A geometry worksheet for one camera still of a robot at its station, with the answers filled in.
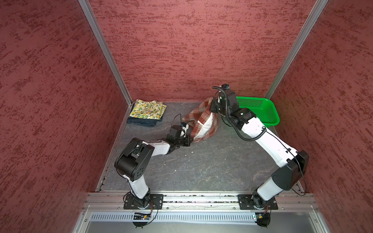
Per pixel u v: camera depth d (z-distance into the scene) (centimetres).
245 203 74
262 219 71
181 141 81
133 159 48
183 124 86
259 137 46
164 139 77
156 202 74
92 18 74
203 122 81
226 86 66
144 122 104
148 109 110
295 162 42
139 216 73
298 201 76
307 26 78
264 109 116
